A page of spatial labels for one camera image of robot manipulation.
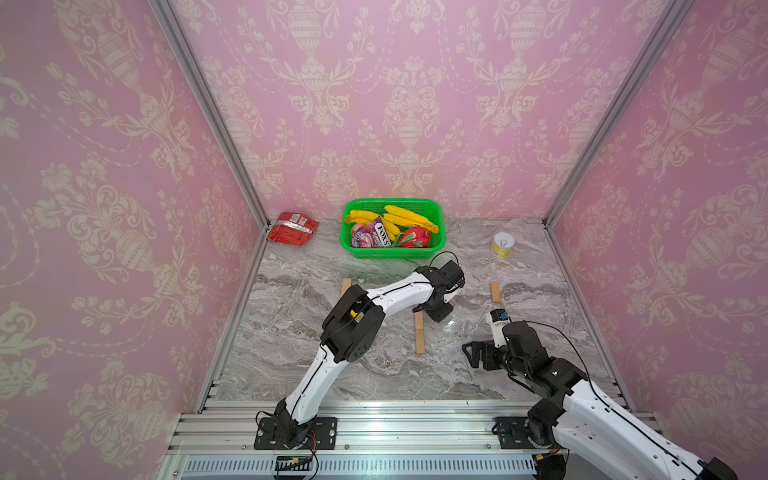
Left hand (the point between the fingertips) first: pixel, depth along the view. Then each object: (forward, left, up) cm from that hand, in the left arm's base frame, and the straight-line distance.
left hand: (437, 313), depth 95 cm
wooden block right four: (+8, -20, +1) cm, 21 cm away
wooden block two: (-3, +6, +1) cm, 7 cm away
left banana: (+36, +27, +8) cm, 46 cm away
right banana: (+34, +14, +9) cm, 38 cm away
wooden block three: (-9, +6, 0) cm, 11 cm away
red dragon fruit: (+26, +7, +8) cm, 28 cm away
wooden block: (+11, +31, -1) cm, 33 cm away
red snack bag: (+35, +54, +2) cm, 64 cm away
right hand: (-14, -8, +6) cm, 17 cm away
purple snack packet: (+26, +23, +8) cm, 36 cm away
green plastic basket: (+41, -1, +8) cm, 42 cm away
